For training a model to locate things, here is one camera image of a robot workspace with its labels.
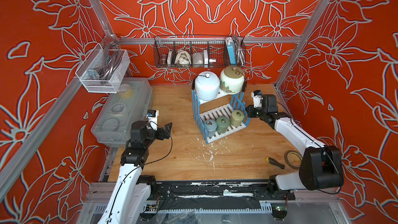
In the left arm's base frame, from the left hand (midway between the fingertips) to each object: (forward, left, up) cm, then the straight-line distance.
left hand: (162, 121), depth 77 cm
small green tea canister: (+5, -32, -9) cm, 33 cm away
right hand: (+15, -44, -4) cm, 47 cm away
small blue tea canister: (+4, -25, -9) cm, 27 cm away
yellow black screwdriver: (-10, -57, -17) cm, 60 cm away
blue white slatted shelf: (+18, -34, -17) cm, 42 cm away
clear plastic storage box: (+8, +19, +1) cm, 21 cm away
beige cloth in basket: (+36, -7, +14) cm, 39 cm away
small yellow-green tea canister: (+11, -41, -10) cm, 43 cm away
